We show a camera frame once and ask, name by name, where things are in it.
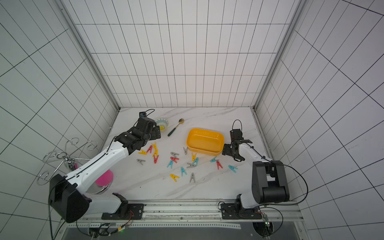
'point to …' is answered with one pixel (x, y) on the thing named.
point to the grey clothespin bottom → (192, 177)
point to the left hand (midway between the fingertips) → (148, 132)
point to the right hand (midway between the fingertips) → (227, 151)
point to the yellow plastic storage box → (205, 141)
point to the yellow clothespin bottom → (174, 177)
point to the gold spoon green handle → (181, 121)
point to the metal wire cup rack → (70, 160)
